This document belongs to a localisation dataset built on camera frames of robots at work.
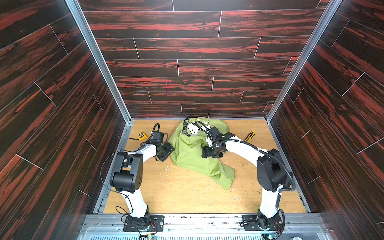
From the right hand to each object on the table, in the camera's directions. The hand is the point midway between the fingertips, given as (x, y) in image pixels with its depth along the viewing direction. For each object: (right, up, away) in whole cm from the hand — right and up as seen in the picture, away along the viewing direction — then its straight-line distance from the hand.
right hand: (209, 154), depth 93 cm
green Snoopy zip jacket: (-13, +9, +4) cm, 17 cm away
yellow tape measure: (-48, +11, +15) cm, 52 cm away
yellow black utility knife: (+32, +11, +15) cm, 37 cm away
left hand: (-24, +1, +6) cm, 24 cm away
